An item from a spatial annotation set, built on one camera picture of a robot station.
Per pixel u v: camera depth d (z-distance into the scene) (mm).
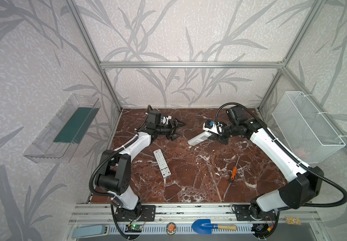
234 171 865
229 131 638
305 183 398
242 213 732
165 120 884
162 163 890
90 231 660
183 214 752
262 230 739
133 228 717
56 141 632
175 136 826
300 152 728
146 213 737
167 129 769
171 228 694
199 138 778
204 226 698
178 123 768
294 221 707
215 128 643
